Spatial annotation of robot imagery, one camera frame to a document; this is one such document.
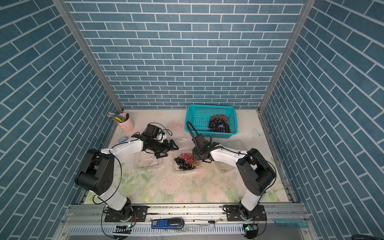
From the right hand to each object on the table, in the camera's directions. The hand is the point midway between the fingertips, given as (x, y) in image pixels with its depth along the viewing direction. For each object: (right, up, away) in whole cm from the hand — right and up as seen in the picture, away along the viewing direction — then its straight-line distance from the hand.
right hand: (196, 155), depth 92 cm
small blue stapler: (-50, +9, +7) cm, 51 cm away
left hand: (-12, +3, -3) cm, 13 cm away
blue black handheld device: (-10, -25, -25) cm, 37 cm away
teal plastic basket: (+16, +21, +16) cm, 31 cm away
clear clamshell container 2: (-30, -4, -1) cm, 30 cm away
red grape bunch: (-4, -1, -2) cm, 5 cm away
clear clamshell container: (-12, +1, -1) cm, 12 cm away
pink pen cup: (-48, +20, +8) cm, 53 cm away
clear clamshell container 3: (+19, -7, -3) cm, 20 cm away
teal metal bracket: (+48, -28, -20) cm, 59 cm away
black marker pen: (+8, -27, -21) cm, 35 cm away
